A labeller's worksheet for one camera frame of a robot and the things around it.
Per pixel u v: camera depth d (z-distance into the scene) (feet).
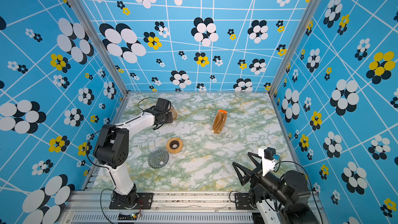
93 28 2.79
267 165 1.60
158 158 2.76
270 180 1.62
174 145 3.05
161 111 2.51
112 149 1.62
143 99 3.84
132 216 2.31
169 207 2.37
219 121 3.12
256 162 1.96
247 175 1.60
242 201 2.41
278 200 1.54
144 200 2.42
